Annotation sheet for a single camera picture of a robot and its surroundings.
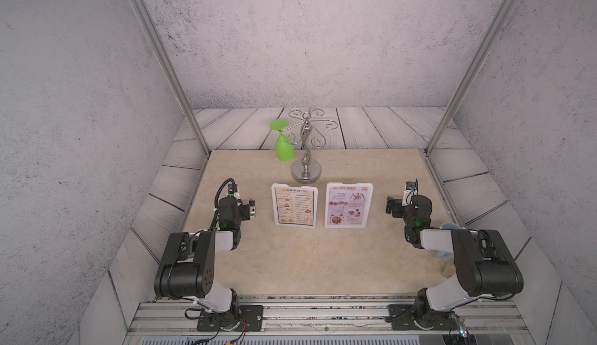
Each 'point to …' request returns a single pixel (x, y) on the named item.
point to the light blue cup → (448, 225)
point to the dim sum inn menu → (295, 206)
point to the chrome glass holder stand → (308, 170)
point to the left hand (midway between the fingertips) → (241, 199)
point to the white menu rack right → (348, 205)
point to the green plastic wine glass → (284, 148)
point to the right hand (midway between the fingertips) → (403, 196)
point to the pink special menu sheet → (347, 205)
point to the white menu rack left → (295, 205)
